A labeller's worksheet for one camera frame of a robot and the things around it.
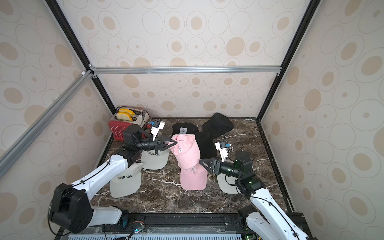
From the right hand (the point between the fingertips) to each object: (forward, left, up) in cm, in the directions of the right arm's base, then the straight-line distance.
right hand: (201, 165), depth 68 cm
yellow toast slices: (+34, +49, -1) cm, 60 cm away
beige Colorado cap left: (-1, +42, -21) cm, 47 cm away
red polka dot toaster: (+29, +54, -6) cm, 61 cm away
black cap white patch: (+37, +14, -17) cm, 43 cm away
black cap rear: (+46, -12, -21) cm, 52 cm away
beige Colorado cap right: (-8, -11, -1) cm, 14 cm away
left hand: (+7, +11, +6) cm, 15 cm away
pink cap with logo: (+5, +7, +4) cm, 10 cm away
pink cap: (+3, +4, -21) cm, 22 cm away
